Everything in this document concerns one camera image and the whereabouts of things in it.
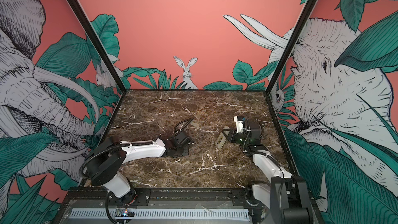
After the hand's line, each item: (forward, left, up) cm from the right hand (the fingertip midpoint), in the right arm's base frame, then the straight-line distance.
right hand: (222, 129), depth 83 cm
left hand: (-7, +20, -11) cm, 24 cm away
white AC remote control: (-4, 0, -3) cm, 5 cm away
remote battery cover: (+11, +16, -13) cm, 24 cm away
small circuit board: (-37, +46, -12) cm, 61 cm away
